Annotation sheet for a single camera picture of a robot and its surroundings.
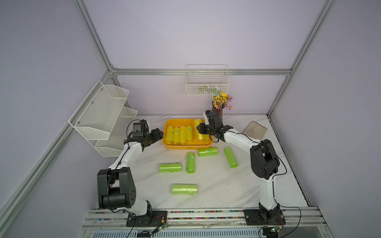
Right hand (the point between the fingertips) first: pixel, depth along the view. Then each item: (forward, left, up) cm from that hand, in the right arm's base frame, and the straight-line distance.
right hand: (199, 129), depth 97 cm
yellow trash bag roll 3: (+1, +12, -7) cm, 14 cm away
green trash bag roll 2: (-16, -20, -11) cm, 28 cm away
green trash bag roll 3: (-20, +6, -9) cm, 23 cm away
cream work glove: (+8, -44, -13) cm, 46 cm away
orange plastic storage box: (-7, +3, -8) cm, 11 cm away
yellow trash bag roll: (+2, +22, -8) cm, 23 cm away
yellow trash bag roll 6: (-6, -1, 0) cm, 6 cm away
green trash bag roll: (-13, -8, -8) cm, 17 cm away
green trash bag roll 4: (-24, +20, -6) cm, 32 cm away
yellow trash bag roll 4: (+2, +7, -8) cm, 11 cm away
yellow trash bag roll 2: (0, +16, -7) cm, 18 cm away
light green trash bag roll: (-36, +5, -8) cm, 37 cm away
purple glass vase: (+12, -14, +2) cm, 19 cm away
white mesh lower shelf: (-20, +45, +11) cm, 51 cm away
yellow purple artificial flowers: (+13, -15, +13) cm, 24 cm away
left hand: (-7, +25, +2) cm, 27 cm away
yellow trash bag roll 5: (-6, -4, -1) cm, 7 cm away
